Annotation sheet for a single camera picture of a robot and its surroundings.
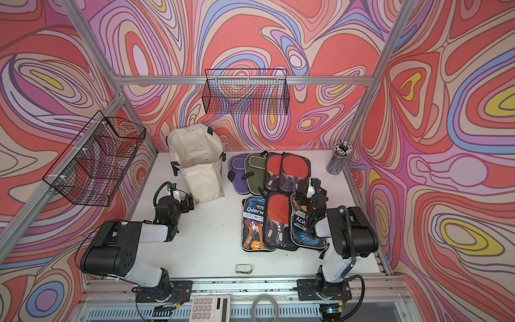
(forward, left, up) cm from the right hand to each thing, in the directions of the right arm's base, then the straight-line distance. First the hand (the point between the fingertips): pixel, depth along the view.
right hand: (308, 189), depth 95 cm
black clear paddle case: (-15, +16, -1) cm, 22 cm away
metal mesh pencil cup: (+18, -19, +9) cm, 27 cm away
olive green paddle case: (+18, +25, -2) cm, 31 cm away
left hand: (-1, +60, 0) cm, 60 cm away
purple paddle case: (+18, +36, -3) cm, 40 cm away
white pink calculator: (-45, +42, -5) cm, 62 cm away
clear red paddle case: (+14, +16, -2) cm, 21 cm away
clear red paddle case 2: (+16, +3, -7) cm, 18 cm away
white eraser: (-32, +31, -6) cm, 45 cm away
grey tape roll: (-43, +23, -5) cm, 49 cm away
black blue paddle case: (-22, +7, -2) cm, 23 cm away
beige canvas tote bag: (+28, +59, -3) cm, 65 cm away
